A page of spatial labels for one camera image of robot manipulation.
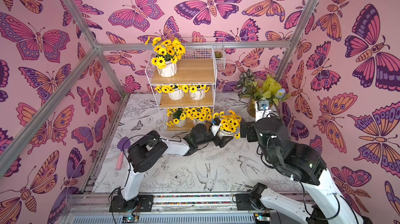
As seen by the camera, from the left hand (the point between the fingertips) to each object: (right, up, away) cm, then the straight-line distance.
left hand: (231, 132), depth 85 cm
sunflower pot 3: (-18, +21, -5) cm, 28 cm away
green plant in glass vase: (+25, +25, +12) cm, 37 cm away
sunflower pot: (-2, +6, -10) cm, 12 cm away
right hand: (+5, +9, -26) cm, 28 cm away
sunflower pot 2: (-30, +21, -5) cm, 37 cm away
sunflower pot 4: (-31, +8, +9) cm, 34 cm away
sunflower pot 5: (-17, +9, +4) cm, 19 cm away
